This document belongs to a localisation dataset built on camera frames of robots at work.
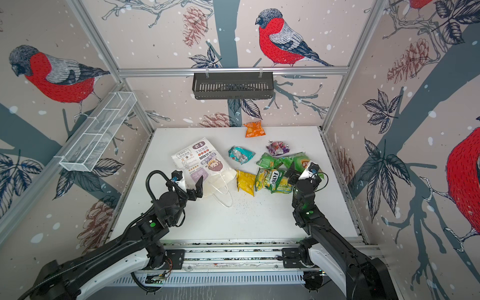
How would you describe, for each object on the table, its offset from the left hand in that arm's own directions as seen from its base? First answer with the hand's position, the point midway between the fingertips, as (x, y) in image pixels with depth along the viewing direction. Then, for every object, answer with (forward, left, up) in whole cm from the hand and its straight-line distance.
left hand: (194, 173), depth 77 cm
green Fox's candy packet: (+4, -36, -14) cm, 38 cm away
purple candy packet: (+25, -39, -14) cm, 49 cm away
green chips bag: (+17, -34, -17) cm, 41 cm away
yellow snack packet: (+4, -21, -15) cm, 26 cm away
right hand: (+6, -47, -2) cm, 48 cm away
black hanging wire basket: (+55, -10, +7) cm, 56 cm away
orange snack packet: (+41, -27, -16) cm, 52 cm away
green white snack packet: (+22, -18, -17) cm, 33 cm away
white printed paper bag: (+15, +2, -11) cm, 19 cm away
